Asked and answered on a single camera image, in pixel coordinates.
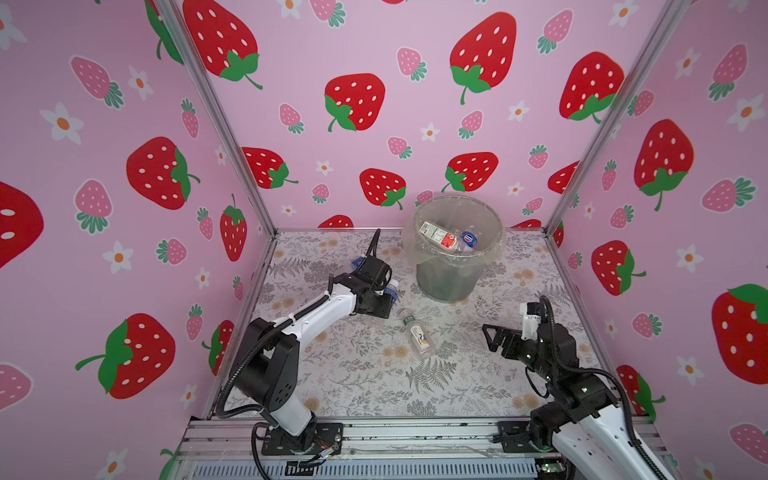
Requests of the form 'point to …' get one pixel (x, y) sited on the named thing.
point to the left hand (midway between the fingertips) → (385, 306)
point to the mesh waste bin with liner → (455, 277)
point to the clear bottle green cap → (420, 337)
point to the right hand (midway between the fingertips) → (494, 329)
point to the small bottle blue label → (469, 238)
